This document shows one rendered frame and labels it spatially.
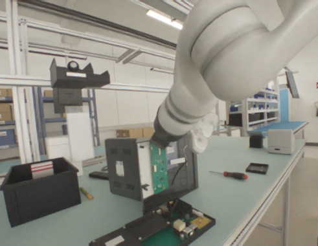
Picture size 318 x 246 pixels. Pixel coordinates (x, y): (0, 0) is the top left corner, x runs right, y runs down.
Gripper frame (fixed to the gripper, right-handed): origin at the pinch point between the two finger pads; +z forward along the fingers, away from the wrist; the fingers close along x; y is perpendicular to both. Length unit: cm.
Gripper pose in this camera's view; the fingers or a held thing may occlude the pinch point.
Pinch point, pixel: (165, 145)
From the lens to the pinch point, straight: 47.5
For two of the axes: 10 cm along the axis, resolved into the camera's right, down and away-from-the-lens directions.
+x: -4.9, 7.8, -4.0
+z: -2.2, 3.4, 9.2
